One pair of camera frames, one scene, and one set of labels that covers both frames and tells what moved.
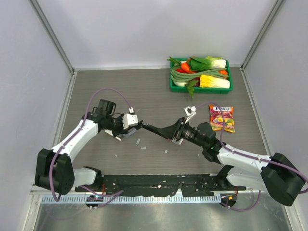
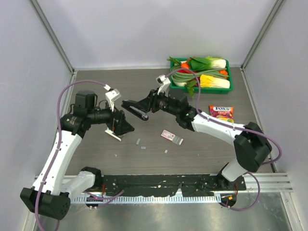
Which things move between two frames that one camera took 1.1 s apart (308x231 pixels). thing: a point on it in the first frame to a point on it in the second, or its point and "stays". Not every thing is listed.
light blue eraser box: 109,132 stays
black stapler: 160,131 to 134,108
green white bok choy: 206,63 stays
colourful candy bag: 216,119 stays
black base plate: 161,185 stays
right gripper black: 176,130 to 147,104
